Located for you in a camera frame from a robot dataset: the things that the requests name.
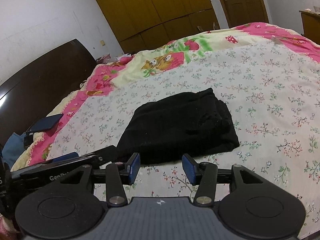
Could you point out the dark wooden headboard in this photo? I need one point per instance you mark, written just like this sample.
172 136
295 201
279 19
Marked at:
37 88

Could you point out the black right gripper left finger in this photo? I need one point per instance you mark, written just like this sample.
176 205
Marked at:
115 176

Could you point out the blue cloth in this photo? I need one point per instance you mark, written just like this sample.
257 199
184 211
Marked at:
13 148

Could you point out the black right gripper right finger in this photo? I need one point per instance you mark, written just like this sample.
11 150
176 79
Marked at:
206 176

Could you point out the pink strawberry cartoon quilt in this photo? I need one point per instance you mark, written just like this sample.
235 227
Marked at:
267 75

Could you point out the floral white bed sheet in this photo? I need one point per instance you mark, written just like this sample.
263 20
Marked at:
169 180

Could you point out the brown wooden door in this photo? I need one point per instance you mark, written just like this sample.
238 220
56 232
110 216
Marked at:
239 12

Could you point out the dark blue phone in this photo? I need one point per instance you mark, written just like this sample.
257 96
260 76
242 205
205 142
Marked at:
45 124

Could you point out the brown wooden wardrobe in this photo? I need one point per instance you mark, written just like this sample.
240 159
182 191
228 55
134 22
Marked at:
149 24

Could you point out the black pants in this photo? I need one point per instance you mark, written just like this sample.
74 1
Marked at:
196 124

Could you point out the yellow wooden side table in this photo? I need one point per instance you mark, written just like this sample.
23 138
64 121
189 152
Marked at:
311 26

